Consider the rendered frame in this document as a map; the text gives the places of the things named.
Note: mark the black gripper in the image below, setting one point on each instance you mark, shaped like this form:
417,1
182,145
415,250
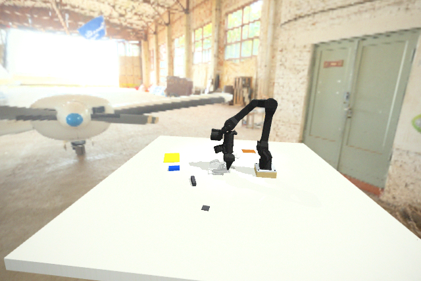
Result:
228,157

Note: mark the small blue block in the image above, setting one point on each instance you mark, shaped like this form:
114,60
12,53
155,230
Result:
173,168

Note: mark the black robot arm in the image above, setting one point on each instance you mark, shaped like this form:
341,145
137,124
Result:
270,105

